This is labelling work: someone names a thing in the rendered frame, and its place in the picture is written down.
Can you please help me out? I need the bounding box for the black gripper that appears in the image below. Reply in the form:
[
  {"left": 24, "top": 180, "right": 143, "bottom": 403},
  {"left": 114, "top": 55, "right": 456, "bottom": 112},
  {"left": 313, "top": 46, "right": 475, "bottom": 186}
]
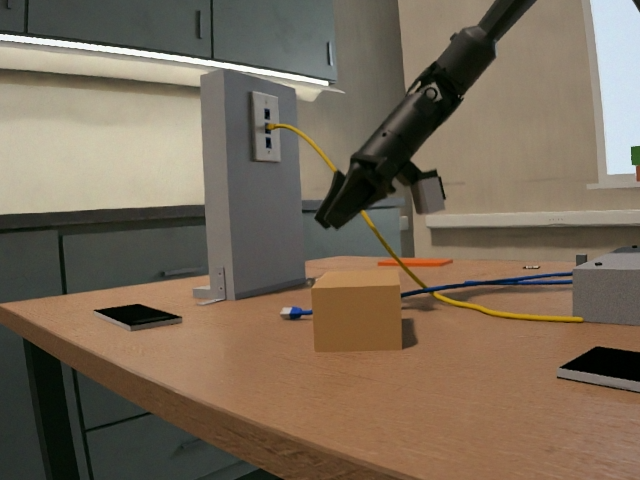
[{"left": 314, "top": 127, "right": 412, "bottom": 228}]

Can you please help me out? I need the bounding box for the yellow cable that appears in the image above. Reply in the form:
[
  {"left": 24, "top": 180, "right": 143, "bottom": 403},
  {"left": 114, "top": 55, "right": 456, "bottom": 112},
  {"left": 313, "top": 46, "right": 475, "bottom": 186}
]
[{"left": 275, "top": 124, "right": 583, "bottom": 323}]

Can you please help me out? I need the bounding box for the white wall plate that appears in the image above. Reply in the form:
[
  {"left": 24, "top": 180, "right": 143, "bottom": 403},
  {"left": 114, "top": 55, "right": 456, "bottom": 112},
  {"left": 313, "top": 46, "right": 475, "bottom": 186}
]
[{"left": 250, "top": 91, "right": 281, "bottom": 162}]

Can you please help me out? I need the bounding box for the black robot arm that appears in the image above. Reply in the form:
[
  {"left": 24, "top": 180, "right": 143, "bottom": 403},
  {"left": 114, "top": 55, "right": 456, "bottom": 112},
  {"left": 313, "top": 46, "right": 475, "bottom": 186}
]
[{"left": 378, "top": 0, "right": 537, "bottom": 213}]

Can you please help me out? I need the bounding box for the dark blue cable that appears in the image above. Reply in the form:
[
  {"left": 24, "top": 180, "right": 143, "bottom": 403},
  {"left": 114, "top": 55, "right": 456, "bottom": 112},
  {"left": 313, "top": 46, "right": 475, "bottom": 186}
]
[{"left": 300, "top": 272, "right": 572, "bottom": 315}]

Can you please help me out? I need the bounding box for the orange flat rectangular block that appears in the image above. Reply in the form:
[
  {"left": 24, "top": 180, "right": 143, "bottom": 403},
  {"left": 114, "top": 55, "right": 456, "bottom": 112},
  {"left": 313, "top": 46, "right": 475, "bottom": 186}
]
[{"left": 378, "top": 259, "right": 453, "bottom": 267}]

